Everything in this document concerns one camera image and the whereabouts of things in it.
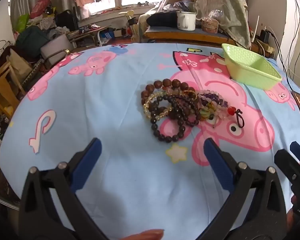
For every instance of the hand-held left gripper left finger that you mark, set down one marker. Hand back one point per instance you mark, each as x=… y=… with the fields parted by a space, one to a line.
x=87 y=165

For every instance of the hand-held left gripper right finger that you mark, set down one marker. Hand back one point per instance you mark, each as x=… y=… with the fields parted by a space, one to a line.
x=218 y=165

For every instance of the green plastic basket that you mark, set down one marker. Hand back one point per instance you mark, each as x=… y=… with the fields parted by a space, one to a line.
x=250 y=67

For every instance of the person's right hand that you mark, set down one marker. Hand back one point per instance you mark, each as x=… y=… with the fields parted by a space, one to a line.
x=290 y=217

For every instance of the person's left hand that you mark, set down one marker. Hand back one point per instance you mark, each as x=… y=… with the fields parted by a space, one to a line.
x=142 y=235

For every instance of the cartoon pig printed blanket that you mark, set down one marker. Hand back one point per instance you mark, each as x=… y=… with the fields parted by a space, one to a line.
x=90 y=105

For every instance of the wooden chair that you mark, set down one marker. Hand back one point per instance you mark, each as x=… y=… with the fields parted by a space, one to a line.
x=2 y=87

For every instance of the brown paper bag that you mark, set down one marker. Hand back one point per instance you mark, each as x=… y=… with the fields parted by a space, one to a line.
x=20 y=65

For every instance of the grey suitcase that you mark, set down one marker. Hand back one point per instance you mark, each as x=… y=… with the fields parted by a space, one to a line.
x=56 y=46

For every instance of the black power adapter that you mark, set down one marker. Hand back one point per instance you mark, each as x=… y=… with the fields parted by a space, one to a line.
x=265 y=35

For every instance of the blue shoebox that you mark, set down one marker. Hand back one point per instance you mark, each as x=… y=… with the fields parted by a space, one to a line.
x=107 y=35

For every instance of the low wooden table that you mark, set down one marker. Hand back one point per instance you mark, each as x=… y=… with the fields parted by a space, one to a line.
x=87 y=33

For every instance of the wooden desk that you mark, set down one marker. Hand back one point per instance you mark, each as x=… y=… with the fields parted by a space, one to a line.
x=180 y=36

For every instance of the dark green bag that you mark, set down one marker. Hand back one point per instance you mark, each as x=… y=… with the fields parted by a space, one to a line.
x=32 y=40

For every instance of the round woven box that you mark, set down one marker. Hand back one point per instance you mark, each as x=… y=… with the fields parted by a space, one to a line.
x=210 y=25

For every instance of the black bag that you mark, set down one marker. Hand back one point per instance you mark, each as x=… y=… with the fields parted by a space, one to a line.
x=66 y=20

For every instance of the white enamel mug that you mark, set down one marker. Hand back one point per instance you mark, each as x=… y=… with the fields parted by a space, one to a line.
x=186 y=21

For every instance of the clear plastic bag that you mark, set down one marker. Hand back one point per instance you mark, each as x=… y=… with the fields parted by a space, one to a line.
x=215 y=13

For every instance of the small yellow fan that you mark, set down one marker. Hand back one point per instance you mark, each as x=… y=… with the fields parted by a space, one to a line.
x=128 y=17

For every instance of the dark blue cushion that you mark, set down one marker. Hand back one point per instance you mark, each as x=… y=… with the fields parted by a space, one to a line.
x=162 y=20

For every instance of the bright green plastic bag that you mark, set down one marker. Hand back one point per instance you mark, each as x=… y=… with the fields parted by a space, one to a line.
x=22 y=22

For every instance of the grey dotted hanging cloth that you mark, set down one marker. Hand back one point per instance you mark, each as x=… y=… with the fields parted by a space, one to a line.
x=227 y=5

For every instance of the red bag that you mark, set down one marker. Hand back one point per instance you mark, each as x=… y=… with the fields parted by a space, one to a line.
x=40 y=7

